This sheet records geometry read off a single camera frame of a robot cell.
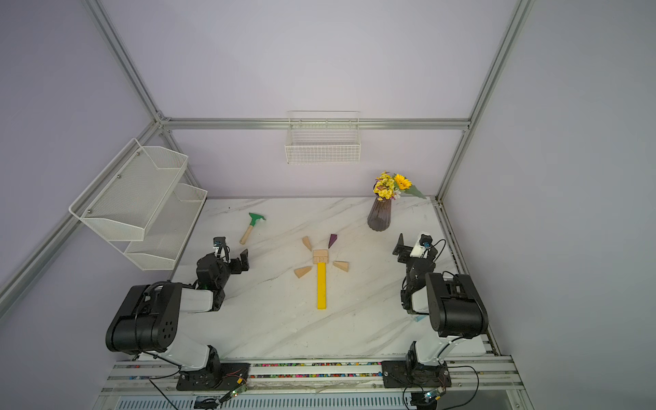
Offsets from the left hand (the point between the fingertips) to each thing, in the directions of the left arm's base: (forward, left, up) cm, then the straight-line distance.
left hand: (234, 253), depth 95 cm
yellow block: (-7, -33, -7) cm, 34 cm away
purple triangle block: (+9, -37, -4) cm, 39 cm away
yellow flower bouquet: (+15, -58, +20) cm, 63 cm away
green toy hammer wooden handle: (+21, -2, -3) cm, 21 cm away
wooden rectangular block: (+4, -32, -6) cm, 33 cm away
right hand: (+2, -67, +6) cm, 68 cm away
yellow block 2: (-14, -34, -6) cm, 37 cm away
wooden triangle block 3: (-2, -42, -6) cm, 42 cm away
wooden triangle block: (+8, -27, -4) cm, 28 cm away
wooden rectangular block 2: (0, -33, -4) cm, 33 cm away
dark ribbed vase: (+16, -57, +4) cm, 59 cm away
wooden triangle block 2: (-5, -25, -5) cm, 26 cm away
